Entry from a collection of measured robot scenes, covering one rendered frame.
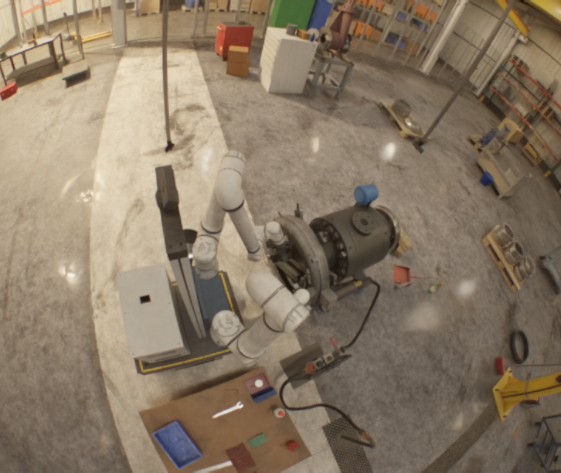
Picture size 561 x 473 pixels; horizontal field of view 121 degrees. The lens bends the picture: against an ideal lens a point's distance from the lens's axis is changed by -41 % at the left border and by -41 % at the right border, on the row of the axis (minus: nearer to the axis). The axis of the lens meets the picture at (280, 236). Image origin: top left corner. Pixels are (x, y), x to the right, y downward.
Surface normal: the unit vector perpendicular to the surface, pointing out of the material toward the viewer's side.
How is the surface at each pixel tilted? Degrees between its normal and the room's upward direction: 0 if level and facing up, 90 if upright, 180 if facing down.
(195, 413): 0
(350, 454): 0
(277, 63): 90
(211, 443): 0
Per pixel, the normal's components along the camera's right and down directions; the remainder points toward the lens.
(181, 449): 0.22, -0.50
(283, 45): 0.34, 0.84
